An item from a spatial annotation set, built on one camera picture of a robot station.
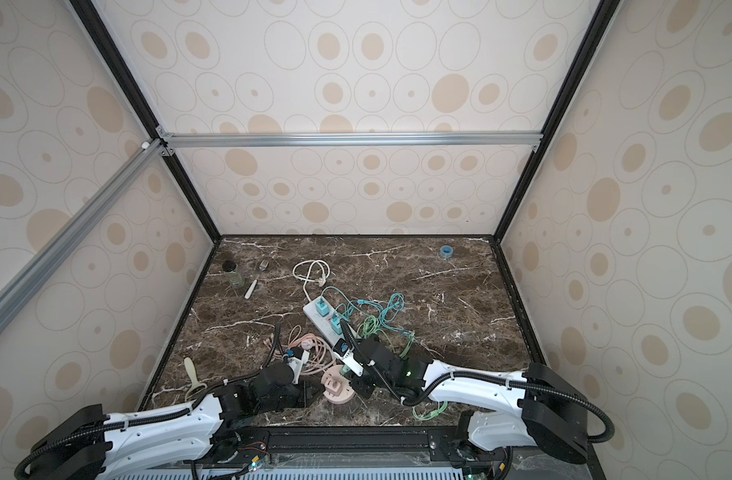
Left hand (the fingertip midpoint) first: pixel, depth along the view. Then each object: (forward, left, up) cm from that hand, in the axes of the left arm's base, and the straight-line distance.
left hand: (332, 390), depth 79 cm
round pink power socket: (0, -4, -1) cm, 4 cm away
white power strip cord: (+41, +11, -2) cm, 43 cm away
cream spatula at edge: (+8, +43, -3) cm, 44 cm away
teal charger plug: (+24, +5, +2) cm, 24 cm away
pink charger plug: (+1, 0, +4) cm, 4 cm away
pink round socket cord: (+10, +4, -3) cm, 11 cm away
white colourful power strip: (+22, +4, -2) cm, 22 cm away
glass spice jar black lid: (+36, +37, +2) cm, 52 cm away
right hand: (+4, -5, +3) cm, 7 cm away
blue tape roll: (+52, -39, -4) cm, 65 cm away
